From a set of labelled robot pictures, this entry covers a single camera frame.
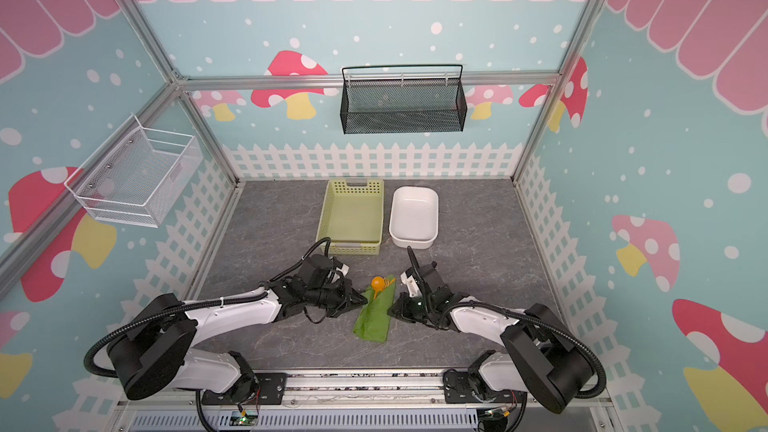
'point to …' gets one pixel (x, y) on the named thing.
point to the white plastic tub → (414, 217)
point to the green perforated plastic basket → (351, 216)
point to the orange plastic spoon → (378, 284)
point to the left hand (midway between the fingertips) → (367, 307)
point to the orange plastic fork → (387, 282)
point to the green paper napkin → (374, 318)
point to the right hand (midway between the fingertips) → (386, 311)
